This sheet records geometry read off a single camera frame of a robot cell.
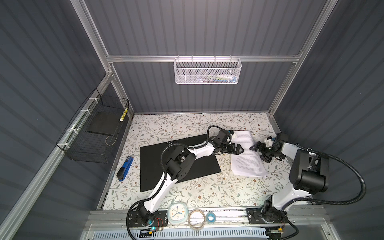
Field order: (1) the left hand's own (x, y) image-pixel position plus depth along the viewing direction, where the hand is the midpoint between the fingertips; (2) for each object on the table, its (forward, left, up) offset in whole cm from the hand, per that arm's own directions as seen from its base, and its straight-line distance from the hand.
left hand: (239, 151), depth 95 cm
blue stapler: (-10, +72, -2) cm, 72 cm away
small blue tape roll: (-35, +22, -6) cm, 42 cm away
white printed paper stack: (-8, -4, -1) cm, 9 cm away
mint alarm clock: (-32, +39, -1) cm, 51 cm away
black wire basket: (-1, +80, +23) cm, 83 cm away
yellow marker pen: (+12, +67, +24) cm, 73 cm away
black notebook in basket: (+6, +74, +25) cm, 78 cm away
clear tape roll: (-35, +30, -5) cm, 46 cm away
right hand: (-2, -12, -1) cm, 12 cm away
